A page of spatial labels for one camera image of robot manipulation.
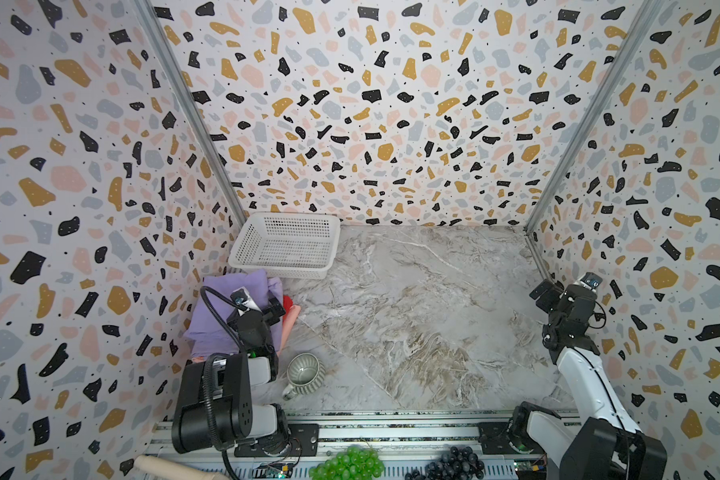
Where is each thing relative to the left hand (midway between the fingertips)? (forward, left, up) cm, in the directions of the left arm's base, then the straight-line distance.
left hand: (255, 294), depth 86 cm
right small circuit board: (-41, -72, -13) cm, 84 cm away
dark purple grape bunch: (-41, -52, -6) cm, 67 cm away
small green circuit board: (-41, -11, -14) cm, 45 cm away
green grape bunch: (-40, -29, -8) cm, 50 cm away
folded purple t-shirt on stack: (-11, +11, -4) cm, 17 cm away
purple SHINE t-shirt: (+3, -1, +1) cm, 3 cm away
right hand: (-2, -85, +7) cm, 85 cm away
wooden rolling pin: (-40, +19, -11) cm, 45 cm away
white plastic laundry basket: (+31, -3, -14) cm, 34 cm away
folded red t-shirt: (+4, -6, -12) cm, 14 cm away
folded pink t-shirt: (-1, -8, -11) cm, 14 cm away
